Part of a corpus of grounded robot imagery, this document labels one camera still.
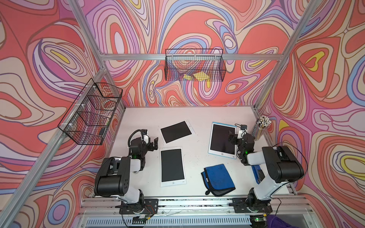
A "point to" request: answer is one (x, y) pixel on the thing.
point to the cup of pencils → (263, 122)
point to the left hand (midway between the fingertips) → (151, 137)
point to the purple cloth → (274, 222)
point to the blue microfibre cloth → (217, 180)
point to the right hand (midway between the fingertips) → (236, 134)
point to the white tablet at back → (176, 131)
